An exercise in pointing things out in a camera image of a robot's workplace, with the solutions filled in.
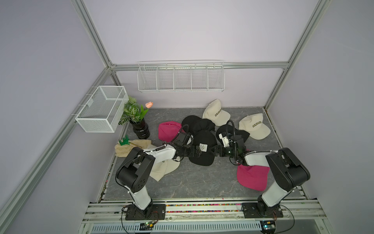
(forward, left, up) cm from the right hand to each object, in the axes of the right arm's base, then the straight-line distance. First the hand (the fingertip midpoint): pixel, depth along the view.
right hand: (212, 148), depth 93 cm
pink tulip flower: (+17, +39, +23) cm, 48 cm away
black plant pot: (+12, +47, +6) cm, 49 cm away
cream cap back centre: (+31, -4, +1) cm, 32 cm away
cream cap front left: (-13, +32, -1) cm, 35 cm away
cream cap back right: (+19, -31, 0) cm, 37 cm away
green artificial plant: (+11, +47, +22) cm, 54 cm away
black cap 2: (+18, -17, -7) cm, 25 cm away
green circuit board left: (-40, +35, -5) cm, 54 cm away
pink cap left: (+12, +29, +3) cm, 32 cm away
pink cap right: (-18, -23, -3) cm, 29 cm away
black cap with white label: (+5, +5, +3) cm, 7 cm away
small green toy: (+8, +59, -3) cm, 60 cm away
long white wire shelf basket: (+42, +8, +26) cm, 50 cm away
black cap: (+18, +11, +3) cm, 21 cm away
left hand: (-4, +11, 0) cm, 11 cm away
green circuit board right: (-41, -25, -6) cm, 48 cm away
